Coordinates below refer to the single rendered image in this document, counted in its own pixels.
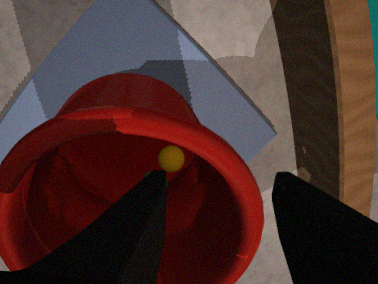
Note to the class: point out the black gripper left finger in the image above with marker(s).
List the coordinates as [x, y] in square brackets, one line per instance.
[123, 246]

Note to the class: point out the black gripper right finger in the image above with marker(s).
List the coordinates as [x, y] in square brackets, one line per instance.
[323, 240]

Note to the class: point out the yellow marble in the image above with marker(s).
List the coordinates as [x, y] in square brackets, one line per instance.
[171, 159]

